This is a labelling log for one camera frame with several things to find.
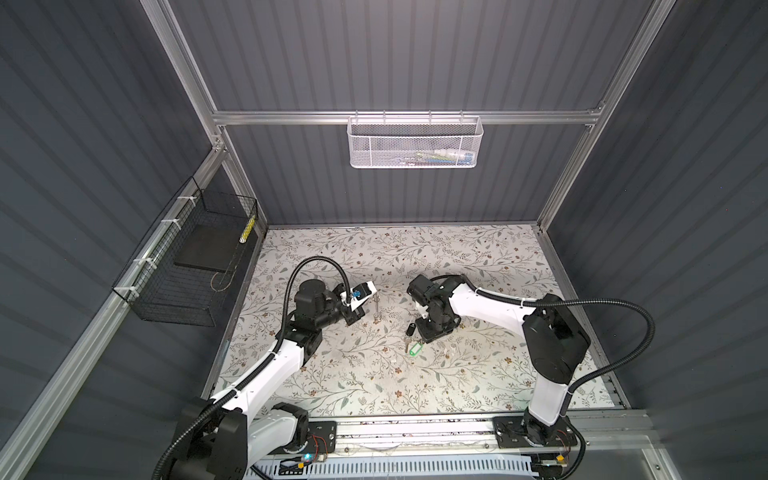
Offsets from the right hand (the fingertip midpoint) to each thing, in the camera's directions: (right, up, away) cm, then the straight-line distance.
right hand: (431, 338), depth 88 cm
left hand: (-18, +16, -8) cm, 25 cm away
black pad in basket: (-56, +27, -14) cm, 64 cm away
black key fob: (-6, +2, +3) cm, 7 cm away
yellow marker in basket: (-52, +30, -8) cm, 61 cm away
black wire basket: (-63, +21, -16) cm, 69 cm away
